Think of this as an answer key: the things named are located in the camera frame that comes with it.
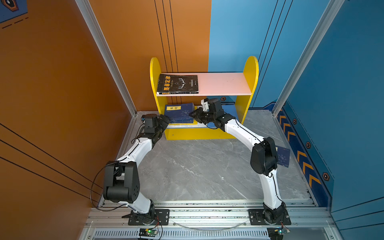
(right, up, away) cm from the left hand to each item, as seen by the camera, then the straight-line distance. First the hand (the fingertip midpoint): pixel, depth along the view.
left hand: (167, 119), depth 91 cm
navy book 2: (+74, -23, +4) cm, 77 cm away
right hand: (+13, +3, -3) cm, 14 cm away
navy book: (+8, +4, 0) cm, 9 cm away
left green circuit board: (-5, -55, -20) cm, 59 cm away
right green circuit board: (+57, -55, -20) cm, 82 cm away
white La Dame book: (+18, -3, 0) cm, 18 cm away
